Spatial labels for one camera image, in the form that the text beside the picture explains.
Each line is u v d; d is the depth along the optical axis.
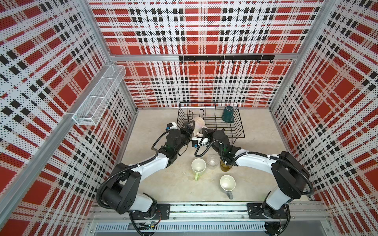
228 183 0.82
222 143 0.63
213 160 0.89
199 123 0.82
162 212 0.73
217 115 1.15
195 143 0.73
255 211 0.73
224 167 0.88
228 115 1.07
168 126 0.79
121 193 0.43
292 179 0.45
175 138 0.64
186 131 0.75
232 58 0.89
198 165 0.86
